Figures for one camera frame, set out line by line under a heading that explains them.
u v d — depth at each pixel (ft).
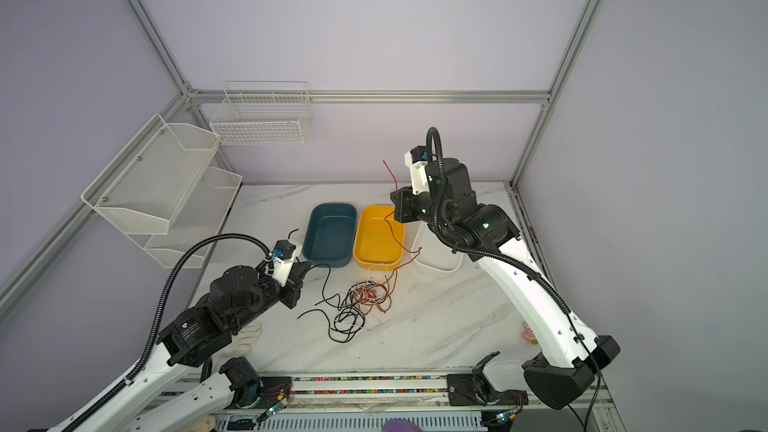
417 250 2.51
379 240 3.41
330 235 3.32
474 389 2.14
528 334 2.68
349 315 2.75
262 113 3.14
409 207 1.83
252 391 2.18
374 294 2.91
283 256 1.84
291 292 1.93
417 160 1.79
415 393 2.45
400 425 2.32
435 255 3.11
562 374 1.24
